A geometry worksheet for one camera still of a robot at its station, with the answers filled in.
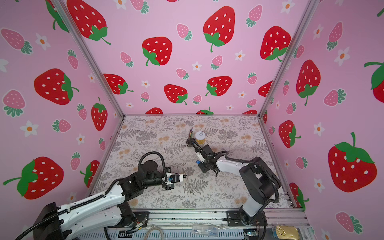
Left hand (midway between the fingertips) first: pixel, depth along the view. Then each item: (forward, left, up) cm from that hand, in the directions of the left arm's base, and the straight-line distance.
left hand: (184, 173), depth 71 cm
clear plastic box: (-21, -10, -17) cm, 29 cm away
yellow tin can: (+31, -8, -12) cm, 34 cm away
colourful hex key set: (+36, -1, -16) cm, 40 cm away
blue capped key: (+16, -6, -18) cm, 25 cm away
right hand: (+14, -9, -17) cm, 24 cm away
